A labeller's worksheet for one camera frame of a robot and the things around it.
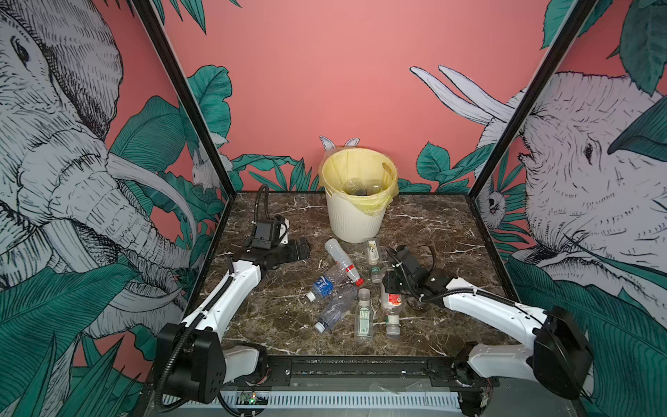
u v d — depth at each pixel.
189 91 0.88
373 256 0.93
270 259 0.58
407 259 0.64
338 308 0.86
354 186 1.03
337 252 0.97
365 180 1.03
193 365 0.39
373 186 1.00
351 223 1.01
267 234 0.64
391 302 0.78
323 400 0.70
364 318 0.79
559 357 0.39
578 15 0.70
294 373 0.75
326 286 0.86
